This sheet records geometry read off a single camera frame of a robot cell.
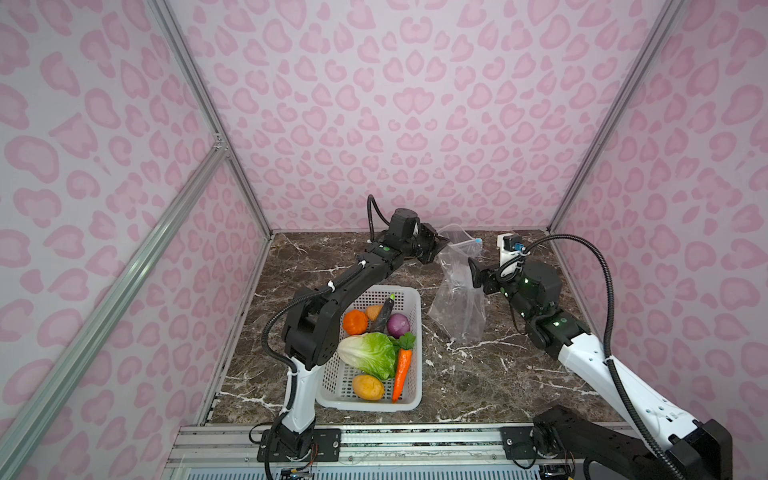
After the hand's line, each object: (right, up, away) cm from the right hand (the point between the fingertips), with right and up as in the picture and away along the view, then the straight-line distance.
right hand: (485, 253), depth 74 cm
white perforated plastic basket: (-38, -37, +6) cm, 54 cm away
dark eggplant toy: (-27, -21, +14) cm, 37 cm away
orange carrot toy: (-20, -25, +9) cm, 33 cm away
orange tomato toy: (-34, -20, +14) cm, 42 cm away
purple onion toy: (-21, -21, +14) cm, 33 cm away
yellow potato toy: (-29, -34, +2) cm, 45 cm away
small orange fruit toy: (-29, -18, +16) cm, 38 cm away
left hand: (-5, +6, +8) cm, 11 cm away
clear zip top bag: (-2, -17, +23) cm, 29 cm away
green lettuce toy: (-28, -26, +4) cm, 39 cm away
